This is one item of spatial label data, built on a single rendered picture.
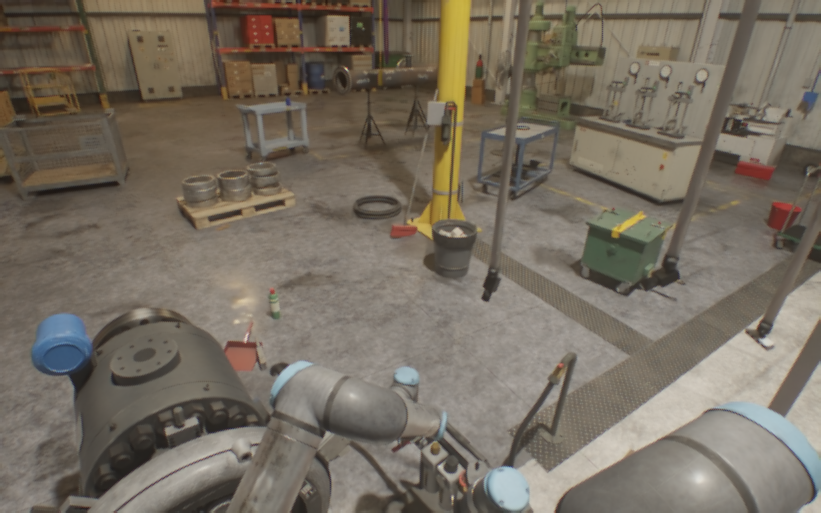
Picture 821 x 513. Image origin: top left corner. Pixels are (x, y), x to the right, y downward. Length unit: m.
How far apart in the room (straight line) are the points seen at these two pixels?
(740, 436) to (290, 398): 0.72
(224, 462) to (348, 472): 1.16
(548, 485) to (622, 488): 1.90
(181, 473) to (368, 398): 0.55
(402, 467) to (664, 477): 1.92
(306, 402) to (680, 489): 0.65
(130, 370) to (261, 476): 0.86
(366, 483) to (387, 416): 1.40
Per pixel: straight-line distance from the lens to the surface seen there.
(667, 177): 6.28
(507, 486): 1.00
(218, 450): 1.24
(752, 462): 0.52
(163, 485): 1.24
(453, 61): 4.19
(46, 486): 2.80
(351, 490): 2.26
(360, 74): 7.90
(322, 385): 0.88
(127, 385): 1.67
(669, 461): 0.48
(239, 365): 2.98
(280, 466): 0.89
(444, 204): 4.48
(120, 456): 1.56
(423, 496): 2.22
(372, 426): 0.87
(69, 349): 1.77
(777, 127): 9.67
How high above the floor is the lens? 1.89
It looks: 28 degrees down
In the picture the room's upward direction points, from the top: 1 degrees clockwise
